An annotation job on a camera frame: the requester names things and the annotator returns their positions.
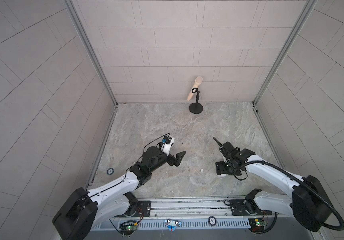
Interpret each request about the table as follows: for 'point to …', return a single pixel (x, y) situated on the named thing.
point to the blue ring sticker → (110, 171)
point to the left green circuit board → (127, 227)
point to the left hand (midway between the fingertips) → (182, 148)
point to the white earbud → (202, 170)
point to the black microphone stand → (196, 107)
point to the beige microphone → (198, 80)
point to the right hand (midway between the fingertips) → (220, 172)
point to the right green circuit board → (257, 224)
